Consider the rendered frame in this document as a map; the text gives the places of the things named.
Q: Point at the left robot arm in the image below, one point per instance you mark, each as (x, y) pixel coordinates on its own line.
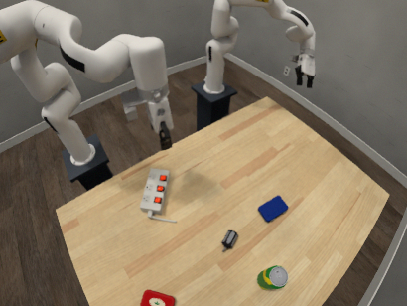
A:
(222, 25)

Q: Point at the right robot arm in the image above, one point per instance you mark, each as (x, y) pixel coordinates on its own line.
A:
(31, 19)

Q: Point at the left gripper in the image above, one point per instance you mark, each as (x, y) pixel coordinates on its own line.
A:
(307, 63)

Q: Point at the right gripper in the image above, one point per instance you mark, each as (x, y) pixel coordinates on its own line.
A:
(161, 119)

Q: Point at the green and yellow drink can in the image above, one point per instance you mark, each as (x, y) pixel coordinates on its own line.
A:
(272, 278)

